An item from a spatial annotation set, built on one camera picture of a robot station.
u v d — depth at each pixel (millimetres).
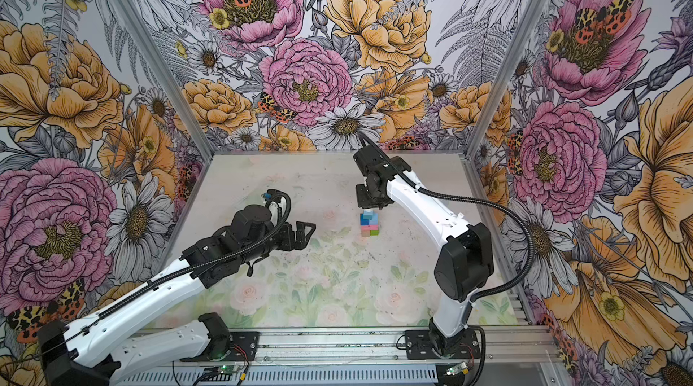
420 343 743
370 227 943
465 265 457
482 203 475
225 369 714
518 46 875
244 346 735
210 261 476
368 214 891
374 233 965
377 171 594
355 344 761
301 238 650
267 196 640
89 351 396
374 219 926
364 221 932
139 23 828
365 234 955
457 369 715
